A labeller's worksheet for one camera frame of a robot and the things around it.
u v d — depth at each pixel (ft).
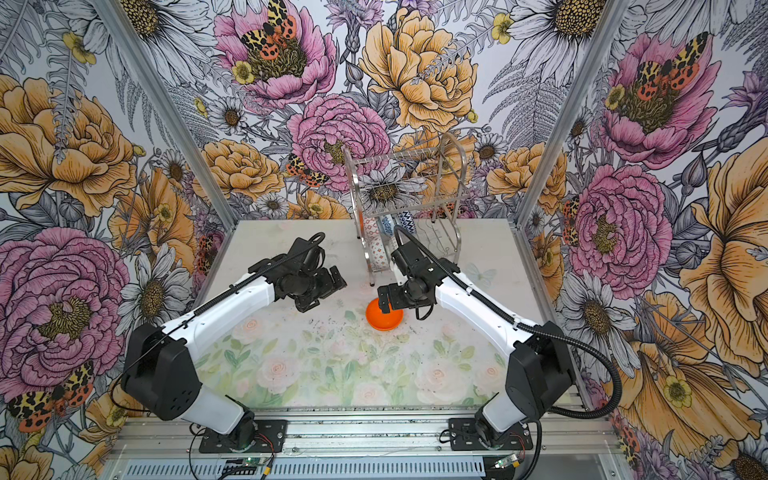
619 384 1.31
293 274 2.06
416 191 3.79
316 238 2.54
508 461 2.35
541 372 1.40
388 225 3.42
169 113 2.93
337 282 2.55
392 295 2.40
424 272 1.94
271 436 2.44
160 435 2.49
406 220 3.45
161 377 1.38
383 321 2.93
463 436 2.43
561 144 3.18
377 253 3.16
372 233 3.39
